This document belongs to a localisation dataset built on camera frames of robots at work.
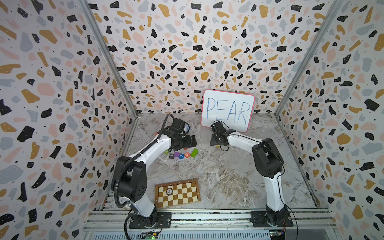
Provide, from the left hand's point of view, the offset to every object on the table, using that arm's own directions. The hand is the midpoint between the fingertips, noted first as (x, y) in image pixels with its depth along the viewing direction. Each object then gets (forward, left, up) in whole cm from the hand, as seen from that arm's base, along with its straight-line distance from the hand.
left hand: (192, 143), depth 88 cm
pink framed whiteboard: (+26, -28, +3) cm, 39 cm away
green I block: (+1, +17, -11) cm, 21 cm away
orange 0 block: (-1, +4, -12) cm, 13 cm away
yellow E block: (+1, -16, -3) cm, 16 cm away
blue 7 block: (-1, +8, -13) cm, 15 cm away
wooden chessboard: (-25, +8, -10) cm, 28 cm away
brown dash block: (-1, +14, -12) cm, 19 cm away
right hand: (+10, -16, -10) cm, 21 cm away
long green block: (+2, -1, -13) cm, 13 cm away
